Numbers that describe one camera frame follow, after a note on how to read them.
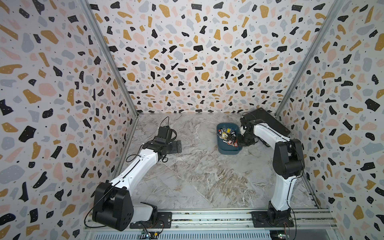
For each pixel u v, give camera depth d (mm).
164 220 731
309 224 746
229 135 1065
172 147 763
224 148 985
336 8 713
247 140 855
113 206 400
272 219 665
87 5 692
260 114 1177
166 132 652
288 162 530
